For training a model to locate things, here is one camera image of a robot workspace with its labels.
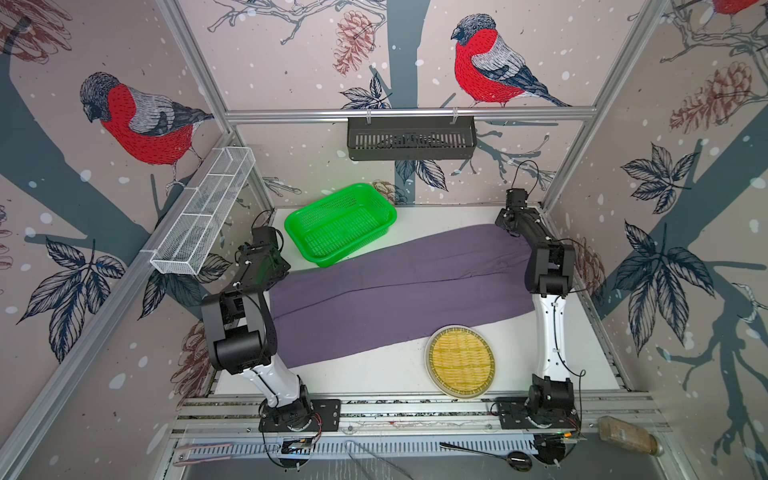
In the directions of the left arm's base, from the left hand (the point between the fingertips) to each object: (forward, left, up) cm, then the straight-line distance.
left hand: (272, 271), depth 92 cm
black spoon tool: (-47, -67, -7) cm, 82 cm away
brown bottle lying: (-42, -89, -3) cm, 99 cm away
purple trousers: (+1, -52, -9) cm, 53 cm away
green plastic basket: (+26, -15, -8) cm, 31 cm away
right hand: (+26, -84, -7) cm, 88 cm away
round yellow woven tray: (-25, -57, -7) cm, 63 cm away
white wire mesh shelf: (+6, +13, +22) cm, 26 cm away
